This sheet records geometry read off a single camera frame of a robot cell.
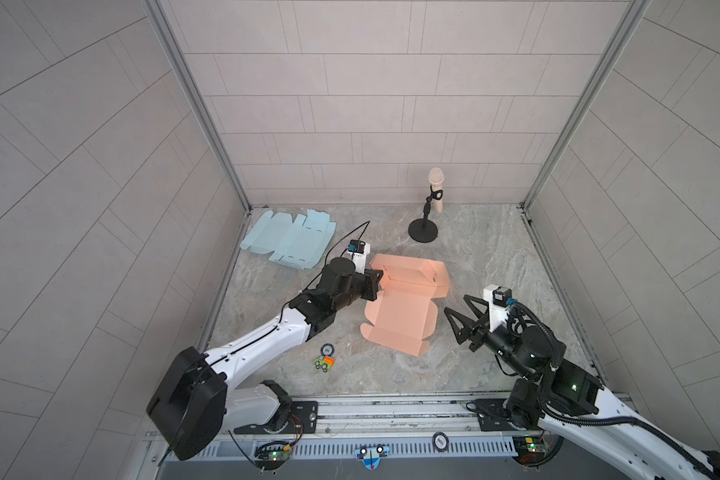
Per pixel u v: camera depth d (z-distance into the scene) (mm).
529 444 690
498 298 558
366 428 707
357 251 680
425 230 1082
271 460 654
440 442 680
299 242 1057
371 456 654
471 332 577
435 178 889
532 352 493
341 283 590
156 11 703
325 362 779
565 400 498
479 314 669
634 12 708
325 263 588
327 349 821
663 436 466
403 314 710
